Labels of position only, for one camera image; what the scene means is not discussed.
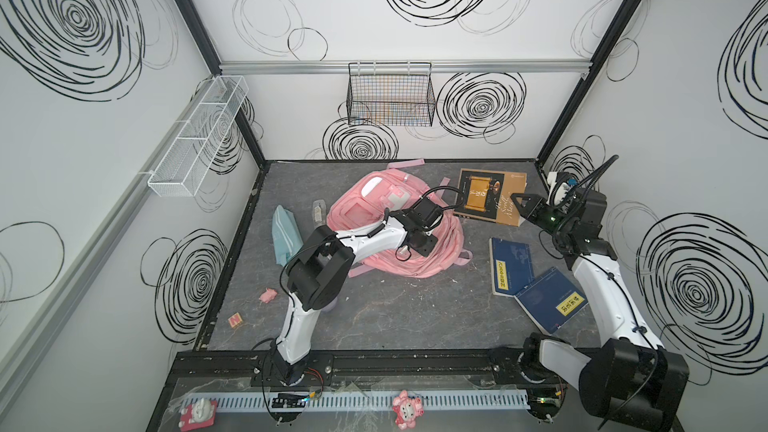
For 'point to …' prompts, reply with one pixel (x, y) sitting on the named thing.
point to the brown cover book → (488, 195)
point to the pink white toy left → (198, 415)
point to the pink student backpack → (366, 199)
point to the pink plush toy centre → (407, 409)
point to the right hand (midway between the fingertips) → (512, 197)
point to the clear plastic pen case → (319, 213)
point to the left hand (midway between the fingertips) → (429, 241)
